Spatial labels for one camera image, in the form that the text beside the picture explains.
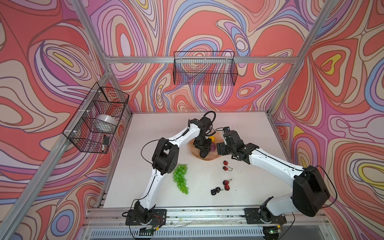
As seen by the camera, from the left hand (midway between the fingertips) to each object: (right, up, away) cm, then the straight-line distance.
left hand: (208, 148), depth 94 cm
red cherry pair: (+10, -11, -5) cm, 16 cm away
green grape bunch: (-18, -14, -10) cm, 24 cm away
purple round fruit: (+2, +1, -3) cm, 4 cm away
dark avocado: (-3, -2, -4) cm, 6 cm away
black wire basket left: (-60, +13, -20) cm, 65 cm away
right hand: (+9, +1, -6) cm, 11 cm away
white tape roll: (-53, +17, -21) cm, 59 cm away
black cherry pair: (+2, -22, -13) cm, 25 cm away
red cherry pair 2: (+9, -18, -10) cm, 23 cm away
